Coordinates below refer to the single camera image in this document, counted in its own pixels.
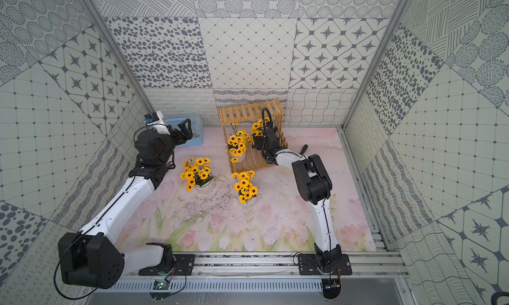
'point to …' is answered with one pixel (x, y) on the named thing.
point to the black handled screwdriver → (304, 148)
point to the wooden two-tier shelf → (241, 117)
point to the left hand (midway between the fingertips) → (186, 121)
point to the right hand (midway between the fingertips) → (262, 140)
